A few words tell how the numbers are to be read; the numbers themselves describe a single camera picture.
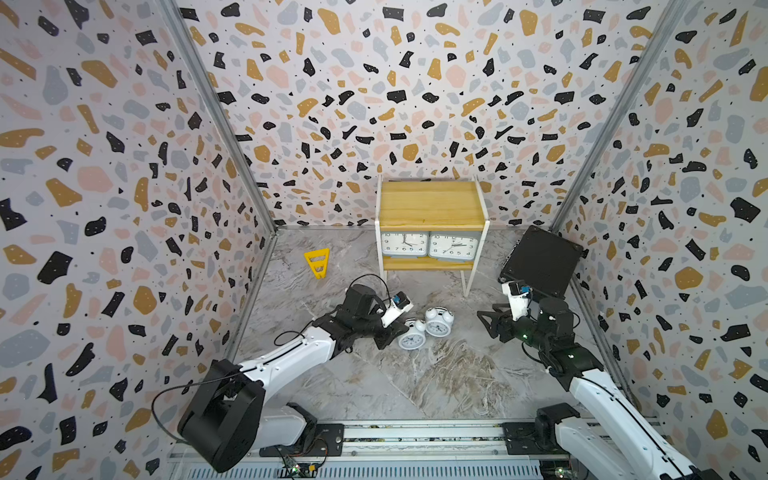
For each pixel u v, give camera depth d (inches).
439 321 34.1
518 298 27.5
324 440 28.9
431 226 30.7
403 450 28.8
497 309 31.8
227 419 16.0
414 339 34.0
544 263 42.1
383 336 28.8
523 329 27.0
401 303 28.2
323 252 44.5
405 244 35.3
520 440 28.9
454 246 34.6
